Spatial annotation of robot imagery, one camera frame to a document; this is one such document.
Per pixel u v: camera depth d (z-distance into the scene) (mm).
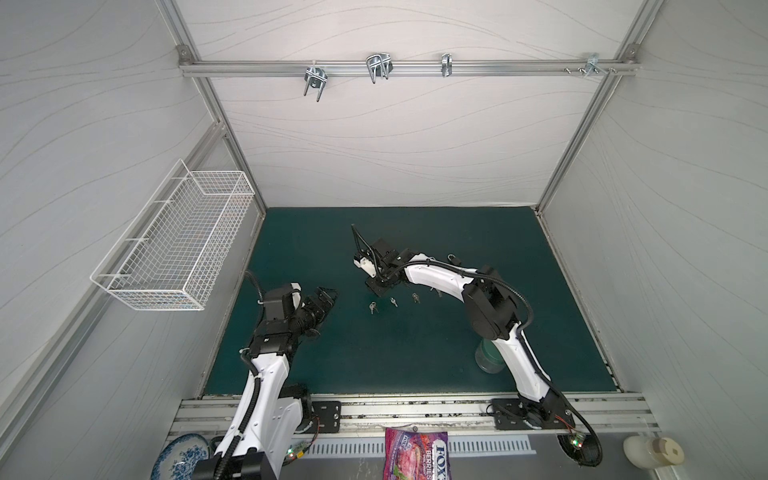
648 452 636
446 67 783
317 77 794
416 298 955
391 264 738
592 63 765
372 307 931
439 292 653
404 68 786
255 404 461
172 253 685
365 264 880
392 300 953
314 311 719
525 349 602
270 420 463
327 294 741
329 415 738
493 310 566
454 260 1043
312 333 718
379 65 765
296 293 656
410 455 670
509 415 713
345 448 702
